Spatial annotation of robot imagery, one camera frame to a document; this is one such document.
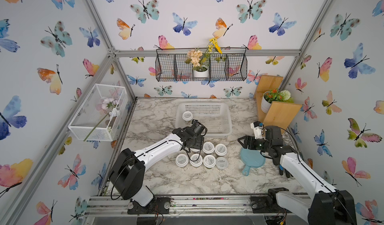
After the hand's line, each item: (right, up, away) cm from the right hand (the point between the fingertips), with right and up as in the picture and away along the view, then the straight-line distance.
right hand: (244, 138), depth 84 cm
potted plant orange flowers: (+20, +25, +5) cm, 32 cm away
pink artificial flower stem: (-70, +18, -8) cm, 72 cm away
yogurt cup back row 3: (-13, -7, +3) cm, 15 cm away
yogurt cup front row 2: (-19, -12, -1) cm, 23 cm away
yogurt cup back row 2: (-20, -6, +3) cm, 21 cm away
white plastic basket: (-13, +11, +24) cm, 30 cm away
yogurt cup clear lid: (-12, -13, -1) cm, 18 cm away
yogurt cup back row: (-32, +12, +15) cm, 38 cm away
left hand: (-26, -2, +2) cm, 26 cm away
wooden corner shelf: (+20, +13, +1) cm, 24 cm away
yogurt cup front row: (-28, -10, -1) cm, 30 cm away
